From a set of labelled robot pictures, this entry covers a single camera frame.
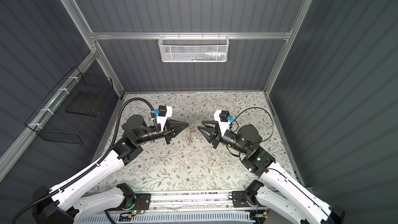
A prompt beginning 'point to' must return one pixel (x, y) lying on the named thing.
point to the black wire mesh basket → (69, 113)
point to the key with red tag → (192, 128)
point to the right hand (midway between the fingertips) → (202, 127)
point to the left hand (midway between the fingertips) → (188, 124)
